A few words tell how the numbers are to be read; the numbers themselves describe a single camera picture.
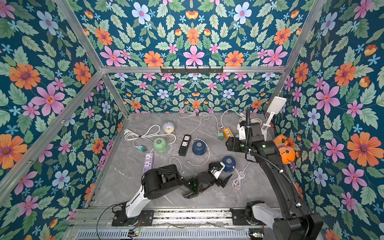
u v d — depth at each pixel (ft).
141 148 3.14
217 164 2.89
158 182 1.78
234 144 2.13
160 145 2.96
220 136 3.45
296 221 1.23
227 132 3.45
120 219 2.41
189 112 3.95
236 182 2.75
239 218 2.40
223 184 2.58
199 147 2.90
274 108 2.85
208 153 2.98
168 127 3.35
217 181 2.53
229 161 2.69
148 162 2.98
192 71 3.04
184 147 3.21
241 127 2.21
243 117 3.77
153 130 3.55
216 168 2.41
